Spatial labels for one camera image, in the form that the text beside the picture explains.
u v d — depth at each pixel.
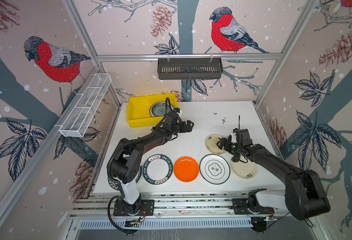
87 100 0.81
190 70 1.05
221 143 0.83
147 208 0.73
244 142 0.68
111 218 0.69
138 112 1.15
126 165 0.48
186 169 0.86
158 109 1.17
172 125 0.73
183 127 0.81
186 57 0.92
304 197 0.41
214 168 0.86
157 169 0.86
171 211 0.73
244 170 0.86
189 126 0.83
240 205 0.73
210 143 0.95
